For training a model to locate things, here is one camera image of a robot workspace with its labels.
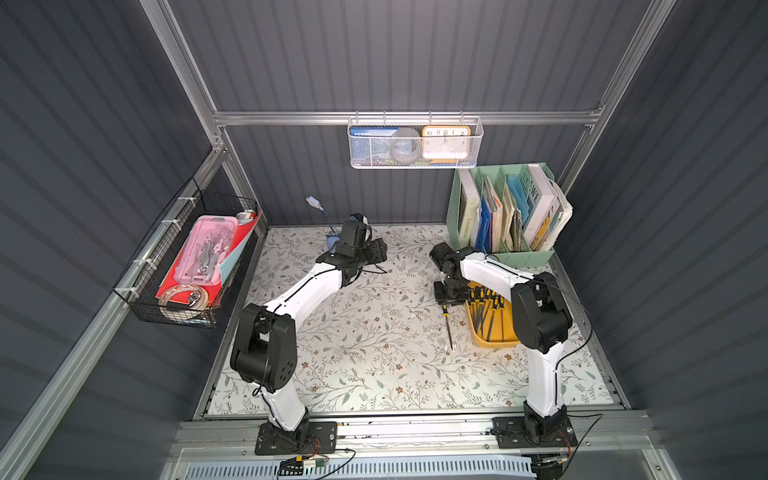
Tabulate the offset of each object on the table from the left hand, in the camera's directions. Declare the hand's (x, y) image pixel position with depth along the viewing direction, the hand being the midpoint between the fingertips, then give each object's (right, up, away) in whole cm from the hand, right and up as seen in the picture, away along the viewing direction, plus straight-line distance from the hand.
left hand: (375, 245), depth 89 cm
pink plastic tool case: (-41, +1, -15) cm, 43 cm away
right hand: (+24, -18, +7) cm, 31 cm away
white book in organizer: (+29, +13, +3) cm, 32 cm away
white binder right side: (+56, +8, +2) cm, 57 cm away
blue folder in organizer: (+35, +6, +6) cm, 36 cm away
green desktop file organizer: (+43, +11, +6) cm, 44 cm away
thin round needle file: (+23, -23, +7) cm, 33 cm away
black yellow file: (+34, -19, +8) cm, 40 cm away
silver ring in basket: (-39, -13, -23) cm, 47 cm away
